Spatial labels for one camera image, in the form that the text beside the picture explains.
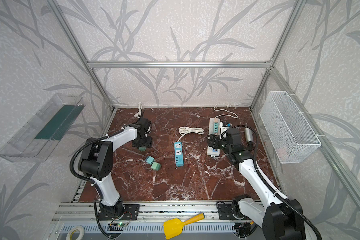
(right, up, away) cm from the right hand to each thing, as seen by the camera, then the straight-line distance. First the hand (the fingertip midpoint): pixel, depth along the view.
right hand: (212, 132), depth 83 cm
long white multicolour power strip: (+1, -13, +11) cm, 17 cm away
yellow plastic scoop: (-20, -44, -12) cm, 50 cm away
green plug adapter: (-43, -11, +11) cm, 45 cm away
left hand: (-41, -6, +14) cm, 43 cm away
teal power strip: (-19, -14, +9) cm, 26 cm away
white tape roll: (-63, -45, -14) cm, 79 cm away
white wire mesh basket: (+30, -2, -23) cm, 38 cm away
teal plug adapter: (-37, -17, +8) cm, 42 cm away
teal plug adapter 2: (+5, +3, +18) cm, 19 cm away
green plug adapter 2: (-32, -20, +4) cm, 38 cm away
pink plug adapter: (+6, +7, +22) cm, 24 cm away
